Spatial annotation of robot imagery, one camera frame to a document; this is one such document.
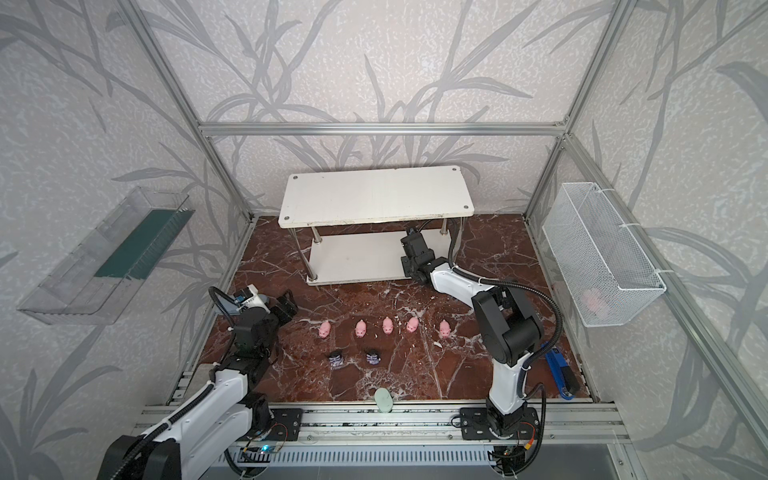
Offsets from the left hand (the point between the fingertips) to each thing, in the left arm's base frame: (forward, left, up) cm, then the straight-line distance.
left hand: (286, 286), depth 86 cm
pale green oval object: (-28, -29, -9) cm, 41 cm away
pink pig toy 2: (-8, -22, -10) cm, 25 cm away
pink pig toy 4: (-7, -37, -10) cm, 39 cm away
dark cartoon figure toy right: (-18, -26, -7) cm, 32 cm away
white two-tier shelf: (+6, -20, +21) cm, 30 cm away
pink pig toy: (-9, -10, -10) cm, 17 cm away
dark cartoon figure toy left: (-18, -16, -7) cm, 25 cm away
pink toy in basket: (-8, -81, +9) cm, 82 cm away
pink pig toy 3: (-7, -29, -10) cm, 32 cm away
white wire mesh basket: (-11, -76, +24) cm, 80 cm away
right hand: (+16, -38, -2) cm, 42 cm away
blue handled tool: (-22, -78, -7) cm, 81 cm away
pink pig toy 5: (-8, -47, -10) cm, 48 cm away
